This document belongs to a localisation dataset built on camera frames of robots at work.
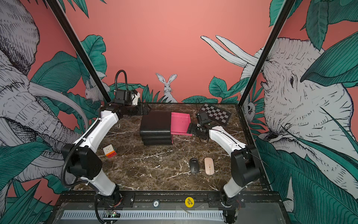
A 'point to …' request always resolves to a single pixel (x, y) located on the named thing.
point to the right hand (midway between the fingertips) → (191, 129)
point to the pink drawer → (180, 124)
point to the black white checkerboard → (216, 114)
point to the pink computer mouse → (209, 165)
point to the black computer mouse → (194, 165)
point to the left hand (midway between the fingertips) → (146, 107)
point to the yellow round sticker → (189, 201)
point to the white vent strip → (173, 215)
